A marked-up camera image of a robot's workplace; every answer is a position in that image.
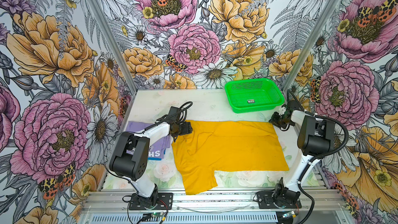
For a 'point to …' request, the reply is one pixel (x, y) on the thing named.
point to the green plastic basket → (253, 95)
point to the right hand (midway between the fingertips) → (270, 124)
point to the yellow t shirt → (226, 145)
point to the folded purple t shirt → (156, 149)
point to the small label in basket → (251, 101)
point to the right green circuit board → (286, 215)
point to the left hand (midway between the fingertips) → (186, 134)
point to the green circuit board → (157, 214)
